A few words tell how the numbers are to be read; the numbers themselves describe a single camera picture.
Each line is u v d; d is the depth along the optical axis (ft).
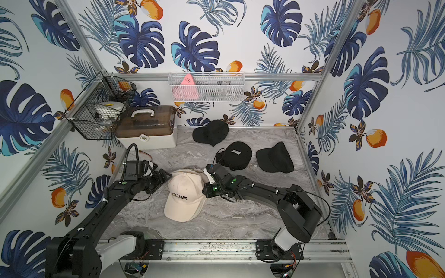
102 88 2.93
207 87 3.31
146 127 3.56
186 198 2.62
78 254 1.28
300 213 1.44
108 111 2.62
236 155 3.29
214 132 3.75
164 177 2.52
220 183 2.13
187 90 2.96
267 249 2.45
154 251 2.42
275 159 3.31
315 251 2.50
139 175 2.18
